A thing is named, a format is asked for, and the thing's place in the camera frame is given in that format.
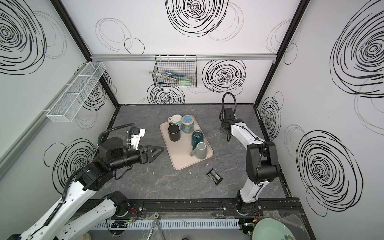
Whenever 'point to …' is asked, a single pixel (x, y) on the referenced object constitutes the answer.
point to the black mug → (174, 131)
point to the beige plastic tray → (180, 150)
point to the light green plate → (272, 228)
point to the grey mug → (200, 151)
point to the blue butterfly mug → (187, 124)
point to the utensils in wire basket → (172, 77)
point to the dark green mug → (197, 136)
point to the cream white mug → (175, 118)
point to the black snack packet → (216, 178)
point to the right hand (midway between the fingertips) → (226, 129)
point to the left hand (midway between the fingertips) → (161, 150)
